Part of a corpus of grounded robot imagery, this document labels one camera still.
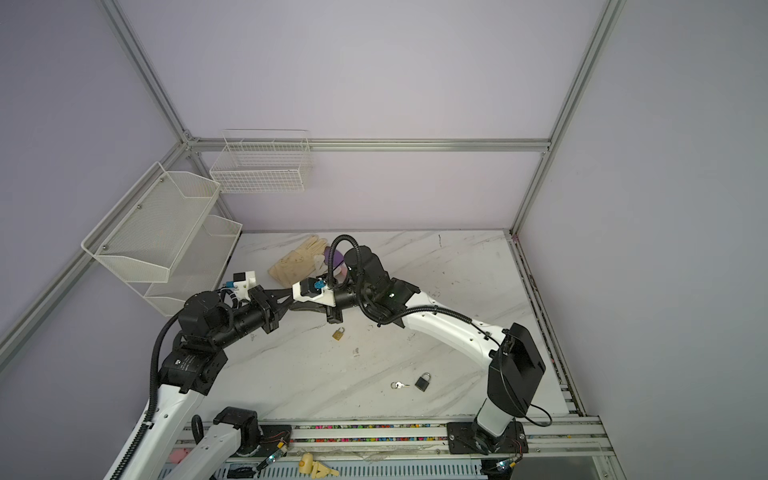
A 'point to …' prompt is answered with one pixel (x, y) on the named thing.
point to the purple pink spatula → (338, 257)
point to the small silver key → (399, 385)
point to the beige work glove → (300, 263)
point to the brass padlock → (338, 334)
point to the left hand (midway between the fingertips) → (298, 291)
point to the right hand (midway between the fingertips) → (294, 301)
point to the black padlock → (423, 382)
